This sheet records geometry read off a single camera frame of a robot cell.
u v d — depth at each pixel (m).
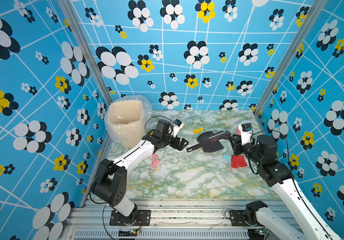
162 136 0.67
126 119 0.98
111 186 0.44
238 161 0.91
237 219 0.73
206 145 1.02
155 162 0.93
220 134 0.85
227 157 0.94
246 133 0.60
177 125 0.75
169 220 0.75
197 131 1.09
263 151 0.52
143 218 0.74
